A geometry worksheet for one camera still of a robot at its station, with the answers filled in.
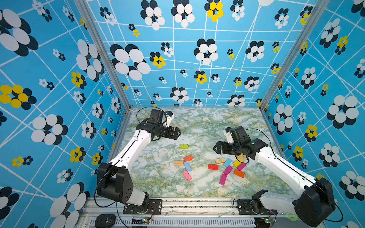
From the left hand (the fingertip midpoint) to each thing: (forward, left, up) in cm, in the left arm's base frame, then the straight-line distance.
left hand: (175, 130), depth 84 cm
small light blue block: (-12, -33, -18) cm, 39 cm away
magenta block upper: (-15, -41, -17) cm, 46 cm away
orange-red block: (-9, -8, -18) cm, 22 cm away
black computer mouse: (-43, +33, -16) cm, 56 cm away
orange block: (-19, -39, -18) cm, 47 cm away
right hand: (-9, -27, -5) cm, 29 cm away
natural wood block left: (-13, -2, -18) cm, 22 cm away
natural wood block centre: (-11, -28, -17) cm, 34 cm away
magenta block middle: (-17, -32, -18) cm, 41 cm away
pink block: (-21, -7, -18) cm, 28 cm away
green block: (-1, -5, -17) cm, 18 cm away
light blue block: (-15, -7, -18) cm, 24 cm away
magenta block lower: (-22, -28, -18) cm, 40 cm away
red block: (-15, -23, -18) cm, 33 cm away
